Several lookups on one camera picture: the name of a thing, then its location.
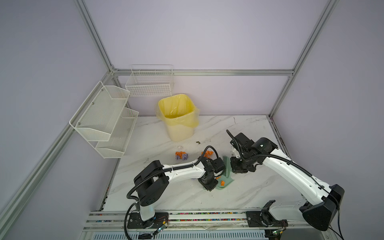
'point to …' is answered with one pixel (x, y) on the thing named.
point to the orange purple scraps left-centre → (181, 155)
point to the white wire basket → (150, 80)
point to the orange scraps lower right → (222, 182)
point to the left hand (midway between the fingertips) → (207, 186)
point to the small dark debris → (198, 142)
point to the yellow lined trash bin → (180, 115)
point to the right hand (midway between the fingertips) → (231, 170)
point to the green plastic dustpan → (228, 181)
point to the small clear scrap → (180, 147)
